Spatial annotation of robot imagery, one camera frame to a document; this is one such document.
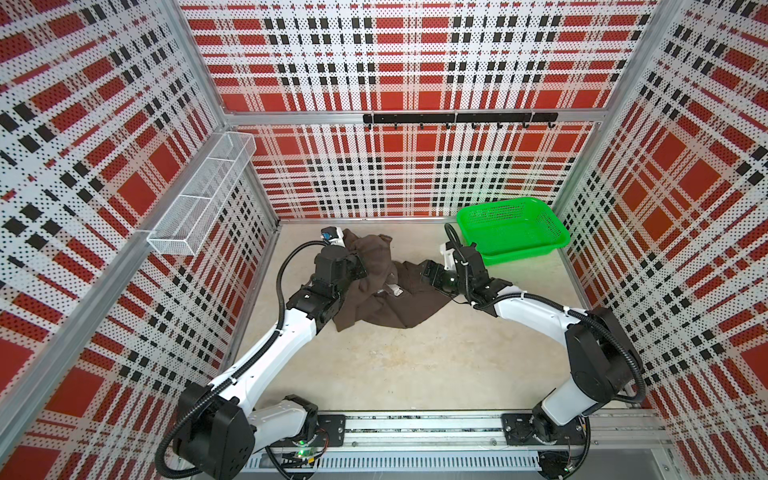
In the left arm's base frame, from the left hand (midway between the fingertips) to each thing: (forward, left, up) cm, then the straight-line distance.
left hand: (364, 251), depth 80 cm
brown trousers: (-5, -6, -14) cm, 16 cm away
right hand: (-2, -16, -8) cm, 18 cm away
